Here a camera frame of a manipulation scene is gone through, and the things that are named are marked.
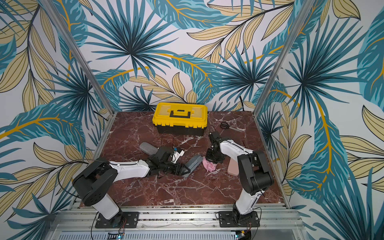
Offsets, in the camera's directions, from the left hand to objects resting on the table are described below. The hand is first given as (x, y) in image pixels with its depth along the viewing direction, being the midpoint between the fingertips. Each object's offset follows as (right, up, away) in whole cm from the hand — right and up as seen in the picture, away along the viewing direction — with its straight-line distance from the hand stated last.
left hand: (186, 172), depth 84 cm
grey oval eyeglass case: (-25, +12, +11) cm, 29 cm away
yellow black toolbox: (-4, +31, +10) cm, 33 cm away
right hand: (+14, +5, +9) cm, 18 cm away
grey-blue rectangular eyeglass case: (+3, +5, +1) cm, 6 cm away
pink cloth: (+14, +2, +6) cm, 15 cm away
